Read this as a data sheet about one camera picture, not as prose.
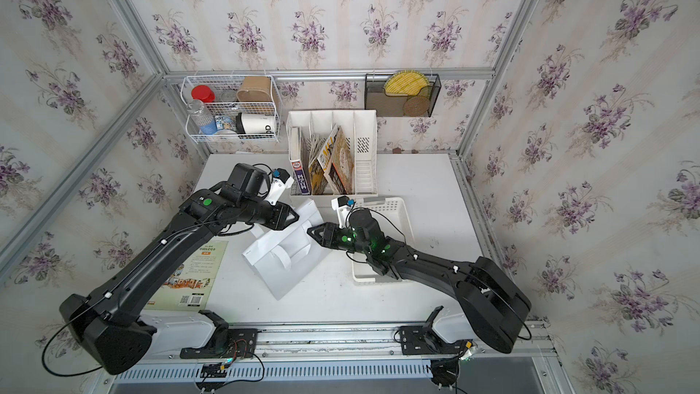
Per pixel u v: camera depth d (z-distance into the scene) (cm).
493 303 42
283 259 67
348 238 67
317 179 91
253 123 91
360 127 101
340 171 96
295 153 86
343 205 73
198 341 60
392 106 98
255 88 88
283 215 63
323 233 70
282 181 65
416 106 98
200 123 90
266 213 63
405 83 94
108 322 38
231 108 94
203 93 91
